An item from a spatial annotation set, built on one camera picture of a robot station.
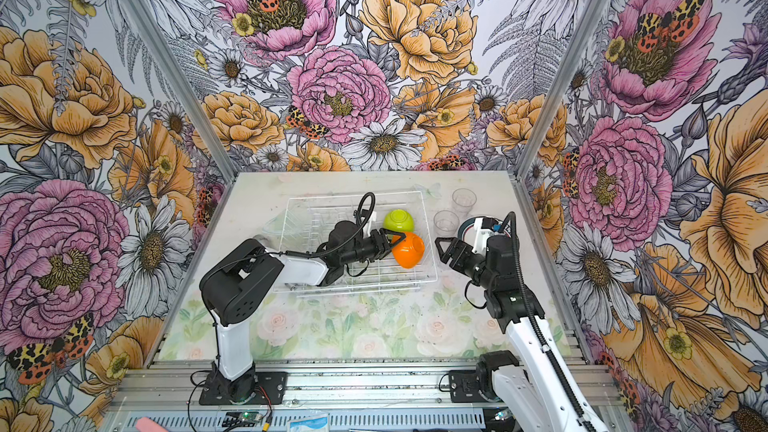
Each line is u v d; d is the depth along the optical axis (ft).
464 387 2.43
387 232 2.76
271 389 2.45
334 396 2.44
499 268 1.92
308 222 3.45
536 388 1.52
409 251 2.88
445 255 2.27
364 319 2.80
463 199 3.56
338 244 2.36
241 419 2.34
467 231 3.34
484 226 2.31
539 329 1.60
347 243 2.35
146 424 2.30
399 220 3.28
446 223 3.37
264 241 3.25
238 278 1.81
